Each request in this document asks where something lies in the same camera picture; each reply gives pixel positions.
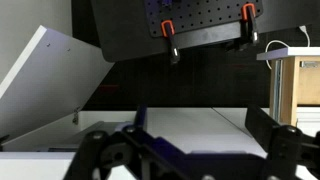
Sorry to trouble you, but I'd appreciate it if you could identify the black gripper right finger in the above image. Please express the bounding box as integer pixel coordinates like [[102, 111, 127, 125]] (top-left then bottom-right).
[[244, 104, 320, 180]]

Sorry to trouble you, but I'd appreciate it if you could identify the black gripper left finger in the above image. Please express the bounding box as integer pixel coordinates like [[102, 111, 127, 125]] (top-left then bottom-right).
[[62, 105, 191, 180]]

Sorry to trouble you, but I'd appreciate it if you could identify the wooden shelf with white top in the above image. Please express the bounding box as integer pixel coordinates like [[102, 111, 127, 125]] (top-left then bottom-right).
[[256, 46, 320, 127]]

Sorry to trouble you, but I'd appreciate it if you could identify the white tilted panel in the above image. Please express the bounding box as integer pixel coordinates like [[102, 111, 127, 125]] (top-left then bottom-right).
[[0, 24, 115, 142]]

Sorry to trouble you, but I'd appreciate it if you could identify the orange and black clamp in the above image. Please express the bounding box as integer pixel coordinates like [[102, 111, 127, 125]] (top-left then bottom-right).
[[240, 2, 260, 46], [160, 19, 181, 65]]

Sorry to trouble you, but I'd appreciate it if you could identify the black table board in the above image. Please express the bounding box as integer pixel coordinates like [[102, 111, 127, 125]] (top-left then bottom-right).
[[89, 0, 320, 63]]

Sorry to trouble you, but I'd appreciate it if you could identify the black perforated pegboard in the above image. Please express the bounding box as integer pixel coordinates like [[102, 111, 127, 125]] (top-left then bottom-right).
[[143, 0, 264, 38]]

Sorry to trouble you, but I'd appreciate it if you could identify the white cable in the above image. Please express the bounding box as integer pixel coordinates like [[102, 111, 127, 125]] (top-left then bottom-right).
[[264, 24, 312, 70]]

